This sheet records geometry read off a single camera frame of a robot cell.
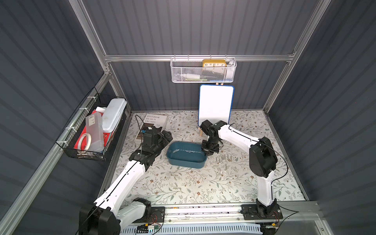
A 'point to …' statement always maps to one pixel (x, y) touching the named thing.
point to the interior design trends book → (152, 120)
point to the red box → (107, 136)
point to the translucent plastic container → (94, 127)
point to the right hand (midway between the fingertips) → (206, 153)
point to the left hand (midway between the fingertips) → (168, 136)
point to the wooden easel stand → (200, 131)
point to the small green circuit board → (153, 227)
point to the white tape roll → (89, 141)
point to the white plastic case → (112, 110)
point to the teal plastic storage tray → (188, 154)
